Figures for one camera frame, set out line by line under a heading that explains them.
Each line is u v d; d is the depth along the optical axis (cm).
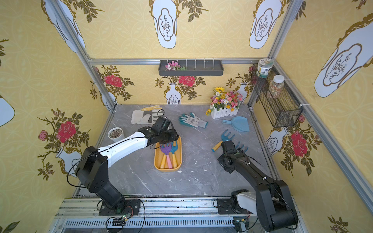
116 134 95
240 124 108
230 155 66
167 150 92
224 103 100
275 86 72
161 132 69
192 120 110
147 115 113
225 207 73
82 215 75
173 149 93
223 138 100
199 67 92
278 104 83
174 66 88
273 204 41
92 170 45
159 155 92
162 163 88
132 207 73
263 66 84
